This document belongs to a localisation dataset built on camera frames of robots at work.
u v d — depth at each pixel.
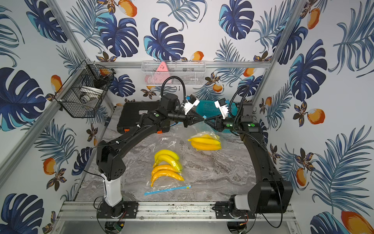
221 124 0.64
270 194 0.39
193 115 0.68
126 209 0.75
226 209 0.74
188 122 0.67
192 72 0.93
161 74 0.90
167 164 0.84
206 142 0.86
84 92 0.80
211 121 0.72
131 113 1.07
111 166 0.48
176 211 0.75
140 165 0.90
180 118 0.67
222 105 0.64
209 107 0.67
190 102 0.65
